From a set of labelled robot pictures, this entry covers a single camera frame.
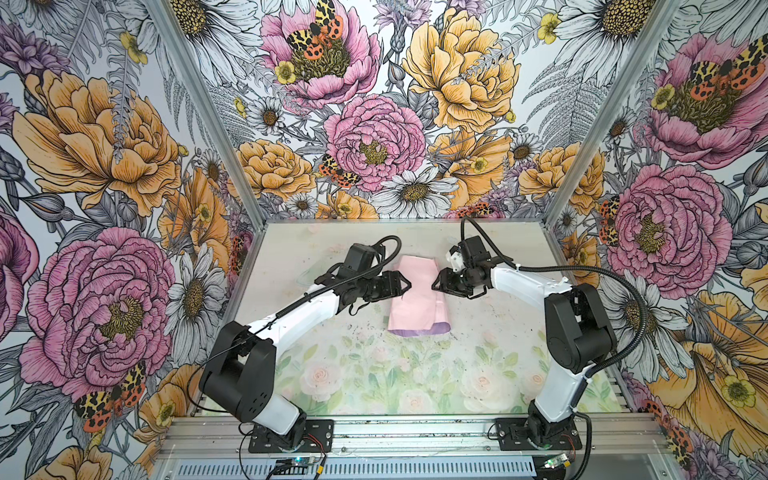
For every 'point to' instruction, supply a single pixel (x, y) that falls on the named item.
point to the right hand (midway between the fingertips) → (440, 294)
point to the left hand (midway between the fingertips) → (401, 295)
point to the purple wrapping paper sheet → (421, 310)
